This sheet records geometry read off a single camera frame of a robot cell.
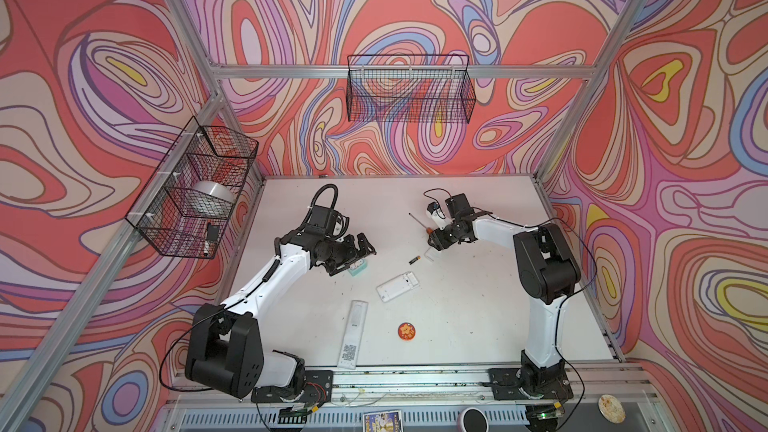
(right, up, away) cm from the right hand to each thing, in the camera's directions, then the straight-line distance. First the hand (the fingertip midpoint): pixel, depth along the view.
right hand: (440, 242), depth 102 cm
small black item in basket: (-62, +6, -28) cm, 69 cm away
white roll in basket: (-61, +17, -28) cm, 69 cm away
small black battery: (-9, -5, -6) cm, 12 cm away
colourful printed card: (-19, -37, -34) cm, 54 cm away
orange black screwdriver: (-4, +4, +1) cm, 6 cm away
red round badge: (-13, -22, -20) cm, 32 cm away
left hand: (-24, -2, -19) cm, 31 cm away
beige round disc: (+35, -36, -31) cm, 59 cm away
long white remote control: (-28, -26, -24) cm, 45 cm away
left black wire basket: (-66, +14, -31) cm, 74 cm away
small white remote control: (-16, -12, -13) cm, 23 cm away
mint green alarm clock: (-28, -7, -9) cm, 30 cm away
